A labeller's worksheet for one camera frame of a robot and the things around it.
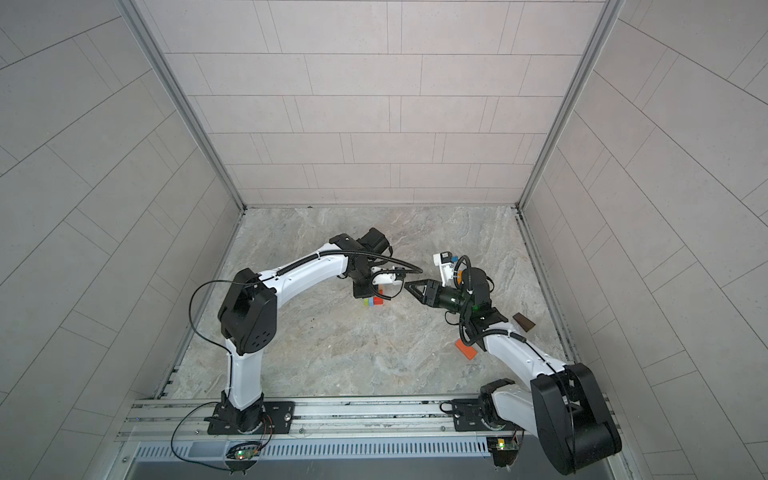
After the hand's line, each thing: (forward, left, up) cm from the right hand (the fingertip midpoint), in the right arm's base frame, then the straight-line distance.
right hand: (409, 290), depth 77 cm
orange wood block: (-12, -16, -15) cm, 24 cm away
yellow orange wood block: (-1, -12, +7) cm, 14 cm away
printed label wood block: (+3, +6, +2) cm, 7 cm away
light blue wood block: (+4, +11, -12) cm, 17 cm away
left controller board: (-31, +39, -11) cm, 51 cm away
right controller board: (-34, -19, -17) cm, 42 cm away
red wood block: (+4, +9, -12) cm, 16 cm away
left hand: (+7, +8, -8) cm, 14 cm away
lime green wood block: (+4, +13, -12) cm, 18 cm away
